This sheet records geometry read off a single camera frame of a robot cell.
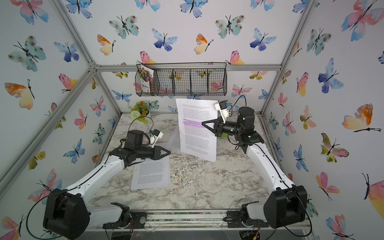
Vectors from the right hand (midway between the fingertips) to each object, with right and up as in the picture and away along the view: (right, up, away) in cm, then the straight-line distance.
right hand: (205, 123), depth 68 cm
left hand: (-18, -14, +10) cm, 25 cm away
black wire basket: (+3, +30, +30) cm, 42 cm away
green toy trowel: (+8, -5, -3) cm, 10 cm away
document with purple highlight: (-5, -7, +5) cm, 10 cm away
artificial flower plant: (-43, +9, +36) cm, 57 cm away
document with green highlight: (-20, -12, +36) cm, 43 cm away
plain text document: (-31, -30, +22) cm, 48 cm away
